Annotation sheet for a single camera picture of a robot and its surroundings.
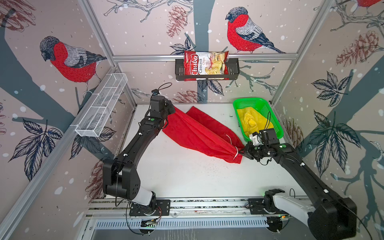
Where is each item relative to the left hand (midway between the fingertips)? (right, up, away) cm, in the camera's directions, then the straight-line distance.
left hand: (168, 101), depth 82 cm
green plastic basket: (+67, 0, +28) cm, 72 cm away
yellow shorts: (+54, -12, +16) cm, 57 cm away
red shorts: (+16, -16, -1) cm, 23 cm away
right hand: (+38, -29, -3) cm, 48 cm away
